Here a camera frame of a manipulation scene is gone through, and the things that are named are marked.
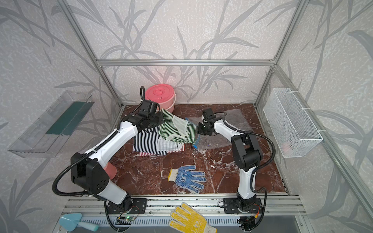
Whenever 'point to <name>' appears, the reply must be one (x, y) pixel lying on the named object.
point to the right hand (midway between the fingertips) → (197, 130)
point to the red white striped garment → (144, 154)
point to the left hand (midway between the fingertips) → (163, 118)
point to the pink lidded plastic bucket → (163, 94)
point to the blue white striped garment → (145, 141)
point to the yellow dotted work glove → (183, 220)
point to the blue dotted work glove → (186, 179)
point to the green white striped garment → (176, 128)
